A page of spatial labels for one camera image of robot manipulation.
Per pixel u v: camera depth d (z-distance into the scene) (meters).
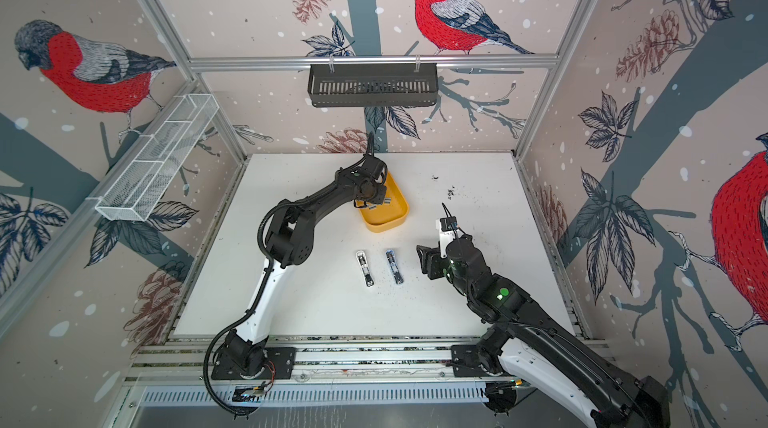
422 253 0.69
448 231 0.65
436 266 0.66
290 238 0.63
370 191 0.86
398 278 0.88
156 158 0.78
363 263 0.90
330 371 0.73
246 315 0.63
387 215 1.02
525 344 0.61
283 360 0.73
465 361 0.73
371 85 1.07
